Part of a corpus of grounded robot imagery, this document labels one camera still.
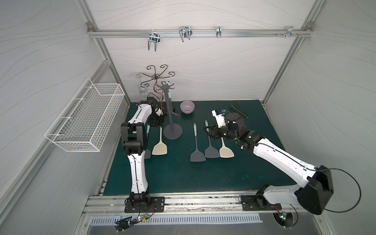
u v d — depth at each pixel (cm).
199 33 80
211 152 91
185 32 76
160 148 94
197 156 92
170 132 102
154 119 86
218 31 78
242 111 115
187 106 115
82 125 68
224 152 92
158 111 96
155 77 93
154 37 78
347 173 40
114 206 75
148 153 90
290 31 77
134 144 59
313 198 39
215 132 66
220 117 68
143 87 98
